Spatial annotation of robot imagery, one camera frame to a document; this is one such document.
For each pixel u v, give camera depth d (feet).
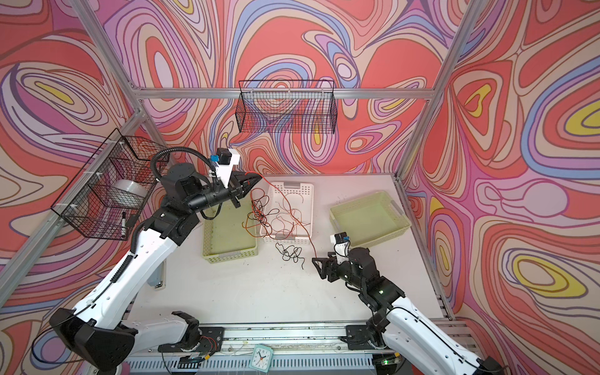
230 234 3.25
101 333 1.27
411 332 1.62
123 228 2.36
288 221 3.33
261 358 2.26
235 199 1.92
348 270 2.16
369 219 3.44
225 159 1.70
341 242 2.22
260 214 2.46
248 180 1.94
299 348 2.40
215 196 1.80
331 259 2.26
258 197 2.40
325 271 2.26
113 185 2.26
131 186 2.41
